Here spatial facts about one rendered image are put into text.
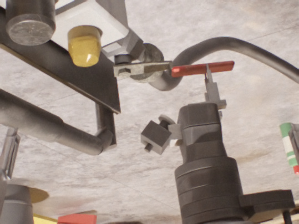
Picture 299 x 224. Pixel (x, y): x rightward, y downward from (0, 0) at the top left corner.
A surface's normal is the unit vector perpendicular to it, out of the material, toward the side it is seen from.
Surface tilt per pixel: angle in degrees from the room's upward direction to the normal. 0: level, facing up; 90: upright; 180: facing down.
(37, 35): 0
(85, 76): 90
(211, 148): 101
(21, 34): 0
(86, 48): 73
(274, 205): 90
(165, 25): 0
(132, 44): 60
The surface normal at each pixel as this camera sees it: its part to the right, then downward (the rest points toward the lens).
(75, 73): 0.88, -0.30
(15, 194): 0.63, -0.46
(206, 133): 0.06, -0.07
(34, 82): 0.14, 0.91
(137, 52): 0.83, 0.19
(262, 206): 0.02, -0.40
